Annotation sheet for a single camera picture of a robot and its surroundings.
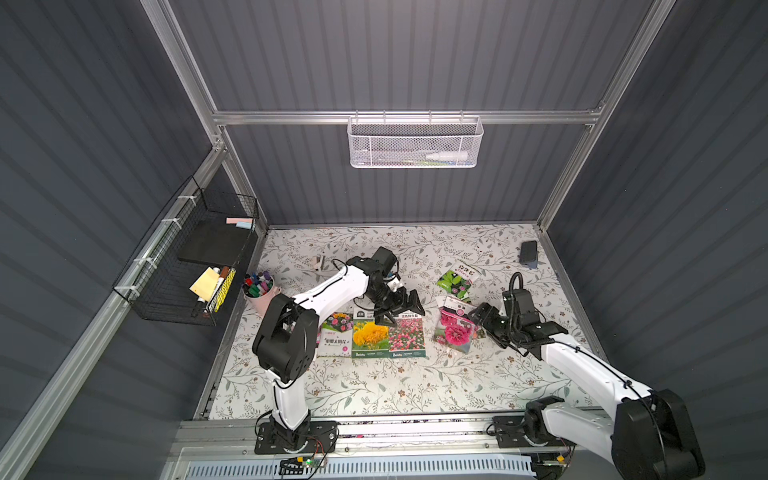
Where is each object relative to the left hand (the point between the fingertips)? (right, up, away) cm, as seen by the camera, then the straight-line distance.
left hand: (414, 320), depth 82 cm
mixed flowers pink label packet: (-24, -7, +9) cm, 26 cm away
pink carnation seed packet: (+13, -4, +10) cm, 17 cm away
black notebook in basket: (-53, +22, -5) cm, 57 cm away
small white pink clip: (-34, +16, +26) cm, 45 cm away
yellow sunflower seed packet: (-13, -7, +8) cm, 17 cm away
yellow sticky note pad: (-50, +11, -14) cm, 53 cm away
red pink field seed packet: (-2, -8, +9) cm, 12 cm away
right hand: (+19, -2, +5) cm, 19 cm away
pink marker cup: (-46, +8, +6) cm, 47 cm away
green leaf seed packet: (+17, +9, +21) cm, 28 cm away
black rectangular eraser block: (+44, +18, +27) cm, 55 cm away
